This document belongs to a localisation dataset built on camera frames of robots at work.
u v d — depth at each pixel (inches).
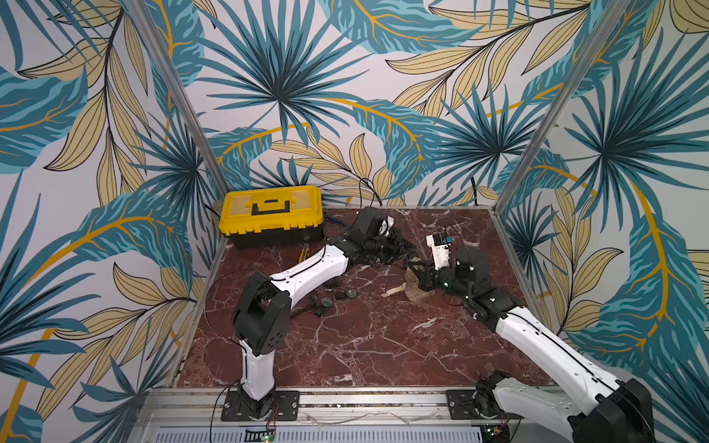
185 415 29.5
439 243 26.1
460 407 28.9
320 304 35.7
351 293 37.0
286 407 28.7
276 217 37.4
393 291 37.2
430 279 26.5
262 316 18.6
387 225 26.7
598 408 15.4
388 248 28.8
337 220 43.5
